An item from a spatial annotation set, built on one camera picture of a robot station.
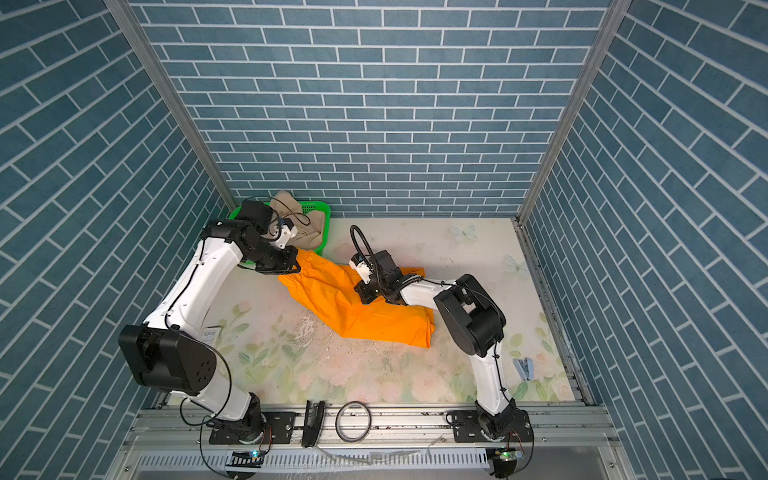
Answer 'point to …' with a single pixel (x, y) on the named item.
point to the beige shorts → (309, 224)
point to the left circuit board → (252, 459)
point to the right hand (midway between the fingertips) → (355, 284)
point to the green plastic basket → (317, 206)
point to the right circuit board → (506, 458)
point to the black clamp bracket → (312, 422)
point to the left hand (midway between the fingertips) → (299, 266)
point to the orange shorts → (331, 286)
